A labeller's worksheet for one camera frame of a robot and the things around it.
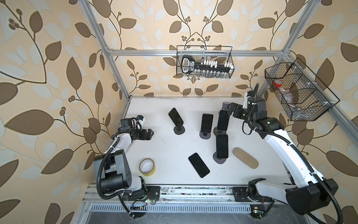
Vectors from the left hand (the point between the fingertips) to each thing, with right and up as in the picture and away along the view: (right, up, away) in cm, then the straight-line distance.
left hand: (143, 131), depth 90 cm
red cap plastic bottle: (+87, +31, -2) cm, 93 cm away
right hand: (+56, +15, -13) cm, 59 cm away
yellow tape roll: (+5, -21, -6) cm, 23 cm away
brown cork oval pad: (+65, -16, -6) cm, 67 cm away
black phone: (+36, -20, -5) cm, 42 cm away
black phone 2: (+49, -7, -11) cm, 51 cm away
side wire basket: (+91, +21, -17) cm, 95 cm away
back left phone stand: (+24, -2, +9) cm, 25 cm away
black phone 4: (+42, +6, -1) cm, 42 cm away
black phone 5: (+53, +7, +1) cm, 54 cm away
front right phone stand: (+49, -18, -4) cm, 52 cm away
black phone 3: (+21, +8, +3) cm, 23 cm away
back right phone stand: (+51, -2, +7) cm, 51 cm away
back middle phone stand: (+42, -4, +7) cm, 42 cm away
